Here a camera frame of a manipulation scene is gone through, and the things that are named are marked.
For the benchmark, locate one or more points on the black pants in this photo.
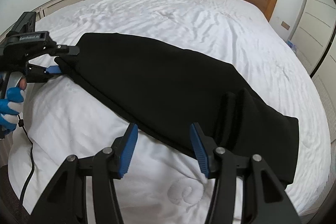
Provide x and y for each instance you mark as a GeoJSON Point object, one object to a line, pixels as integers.
{"type": "Point", "coordinates": [157, 77]}

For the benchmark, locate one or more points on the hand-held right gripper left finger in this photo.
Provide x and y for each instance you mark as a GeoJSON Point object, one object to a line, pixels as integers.
{"type": "Point", "coordinates": [128, 150]}

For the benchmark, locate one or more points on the dark woven rug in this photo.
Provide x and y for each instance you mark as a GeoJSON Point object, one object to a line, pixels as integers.
{"type": "Point", "coordinates": [10, 200]}

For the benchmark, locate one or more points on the person's left hand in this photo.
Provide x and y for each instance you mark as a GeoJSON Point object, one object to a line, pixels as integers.
{"type": "Point", "coordinates": [13, 106]}

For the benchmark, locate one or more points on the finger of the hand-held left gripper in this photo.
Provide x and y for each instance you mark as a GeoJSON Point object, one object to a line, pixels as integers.
{"type": "Point", "coordinates": [53, 70]}
{"type": "Point", "coordinates": [68, 50]}

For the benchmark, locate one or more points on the white duvet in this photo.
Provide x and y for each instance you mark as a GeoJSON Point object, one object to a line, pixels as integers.
{"type": "Point", "coordinates": [183, 16]}

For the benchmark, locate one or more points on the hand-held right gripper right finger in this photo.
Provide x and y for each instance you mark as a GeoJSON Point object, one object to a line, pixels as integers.
{"type": "Point", "coordinates": [199, 150]}

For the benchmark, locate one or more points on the wall switch plate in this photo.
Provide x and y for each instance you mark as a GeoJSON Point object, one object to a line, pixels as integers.
{"type": "Point", "coordinates": [285, 24]}

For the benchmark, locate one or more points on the blue packet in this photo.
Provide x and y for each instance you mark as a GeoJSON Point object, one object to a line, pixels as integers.
{"type": "Point", "coordinates": [292, 46]}

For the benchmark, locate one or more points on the white wardrobe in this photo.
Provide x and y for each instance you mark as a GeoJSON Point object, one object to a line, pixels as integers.
{"type": "Point", "coordinates": [317, 3]}

